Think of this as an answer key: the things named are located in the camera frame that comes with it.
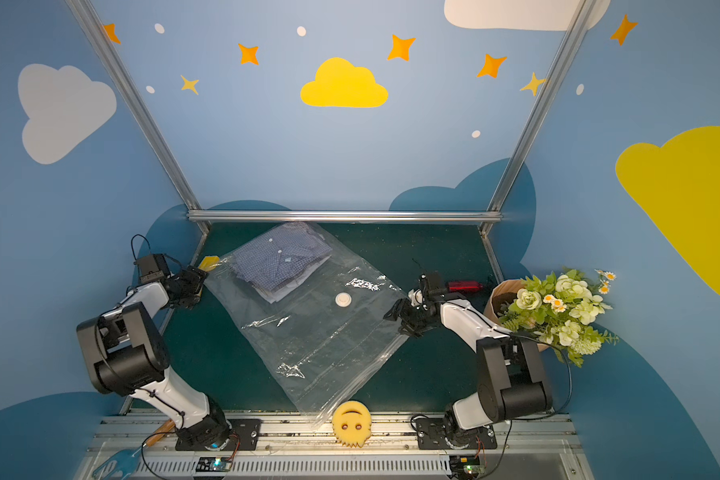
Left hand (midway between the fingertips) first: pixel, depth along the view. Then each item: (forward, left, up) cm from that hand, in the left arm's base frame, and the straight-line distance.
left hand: (210, 276), depth 94 cm
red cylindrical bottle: (+4, -85, -9) cm, 86 cm away
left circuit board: (-49, -14, -10) cm, 52 cm away
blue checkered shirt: (+10, -17, -4) cm, 21 cm away
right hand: (-12, -59, -3) cm, 61 cm away
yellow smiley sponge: (-39, -47, -5) cm, 62 cm away
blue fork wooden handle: (-48, +6, -7) cm, 49 cm away
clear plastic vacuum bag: (-7, -32, -9) cm, 34 cm away
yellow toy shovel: (+11, +8, -8) cm, 16 cm away
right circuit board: (-48, -75, -9) cm, 90 cm away
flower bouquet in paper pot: (-21, -92, +21) cm, 97 cm away
